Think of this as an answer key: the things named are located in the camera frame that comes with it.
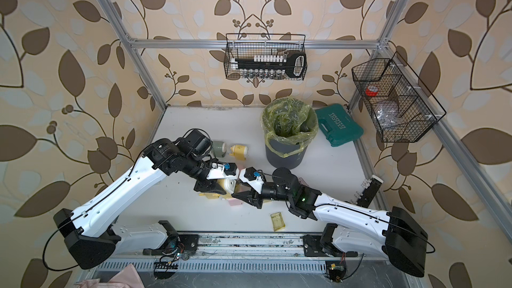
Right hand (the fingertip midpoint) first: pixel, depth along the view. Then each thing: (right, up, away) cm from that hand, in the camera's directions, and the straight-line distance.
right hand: (236, 186), depth 69 cm
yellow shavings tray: (+15, -18, +12) cm, 26 cm away
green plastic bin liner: (+21, +24, +19) cm, 37 cm away
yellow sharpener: (-2, +9, +25) cm, 27 cm away
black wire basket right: (+61, +27, +4) cm, 67 cm away
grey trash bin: (+23, +4, +29) cm, 38 cm away
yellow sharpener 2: (-1, +2, -5) cm, 5 cm away
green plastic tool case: (+49, +22, +36) cm, 65 cm away
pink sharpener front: (-2, -11, +14) cm, 17 cm away
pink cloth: (-38, -32, 0) cm, 49 cm away
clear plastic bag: (+55, +26, +4) cm, 61 cm away
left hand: (-4, +3, -1) cm, 5 cm away
